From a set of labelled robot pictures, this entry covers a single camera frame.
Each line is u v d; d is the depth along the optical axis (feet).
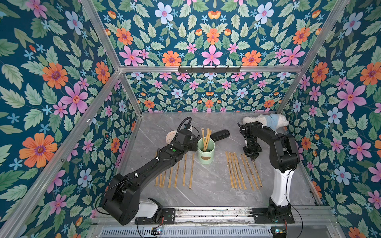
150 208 2.01
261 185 2.75
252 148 2.70
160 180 2.81
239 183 2.76
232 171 2.92
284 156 1.82
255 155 2.83
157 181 2.78
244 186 2.75
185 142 2.16
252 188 2.69
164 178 2.82
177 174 2.90
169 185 2.76
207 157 2.78
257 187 2.73
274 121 3.34
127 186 1.45
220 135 3.33
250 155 2.82
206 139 2.83
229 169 2.97
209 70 3.04
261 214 2.41
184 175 2.89
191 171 2.90
